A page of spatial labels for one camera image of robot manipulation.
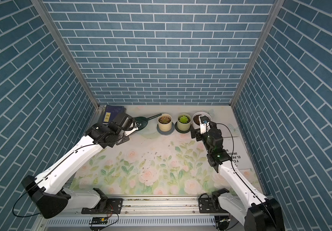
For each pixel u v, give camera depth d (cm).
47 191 38
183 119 101
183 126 102
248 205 41
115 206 74
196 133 70
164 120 101
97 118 116
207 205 74
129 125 58
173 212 74
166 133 101
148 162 89
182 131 104
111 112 106
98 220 72
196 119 99
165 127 101
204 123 65
